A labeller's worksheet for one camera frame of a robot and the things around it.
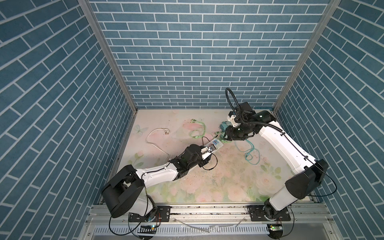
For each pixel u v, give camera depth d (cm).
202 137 104
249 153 96
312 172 42
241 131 64
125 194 42
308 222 74
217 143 98
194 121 113
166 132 105
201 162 75
